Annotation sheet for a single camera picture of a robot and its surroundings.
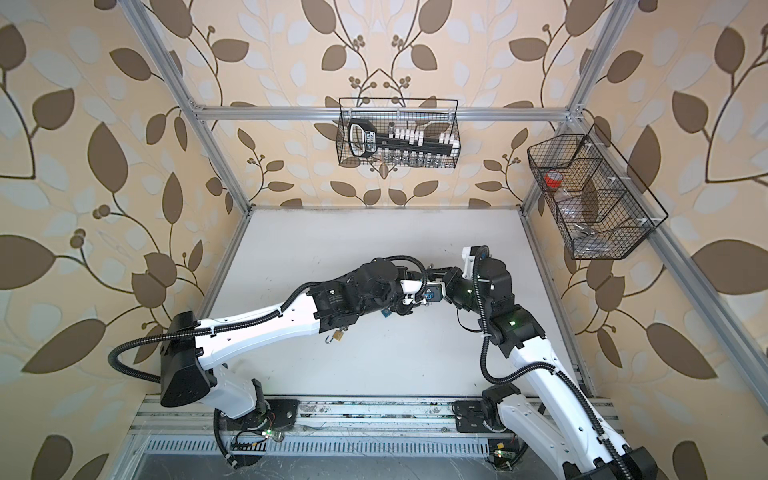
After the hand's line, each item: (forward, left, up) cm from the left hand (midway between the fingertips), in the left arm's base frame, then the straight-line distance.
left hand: (428, 274), depth 69 cm
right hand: (+1, 0, -3) cm, 3 cm away
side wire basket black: (+20, -46, +4) cm, 50 cm away
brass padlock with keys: (-4, +25, -28) cm, 38 cm away
